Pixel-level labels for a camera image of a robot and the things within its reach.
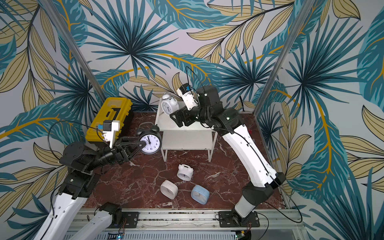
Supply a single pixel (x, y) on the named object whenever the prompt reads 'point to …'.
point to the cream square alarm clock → (169, 189)
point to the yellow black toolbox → (115, 109)
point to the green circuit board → (120, 236)
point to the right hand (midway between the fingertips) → (178, 110)
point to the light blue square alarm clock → (200, 194)
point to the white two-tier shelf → (174, 137)
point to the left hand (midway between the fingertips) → (144, 145)
